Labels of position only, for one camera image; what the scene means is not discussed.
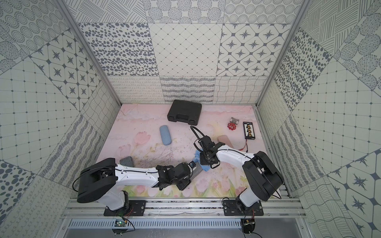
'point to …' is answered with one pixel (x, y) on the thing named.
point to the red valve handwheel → (231, 126)
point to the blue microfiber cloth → (197, 159)
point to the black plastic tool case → (186, 111)
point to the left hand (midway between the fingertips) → (190, 181)
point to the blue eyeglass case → (165, 135)
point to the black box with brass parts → (249, 130)
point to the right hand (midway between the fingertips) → (205, 163)
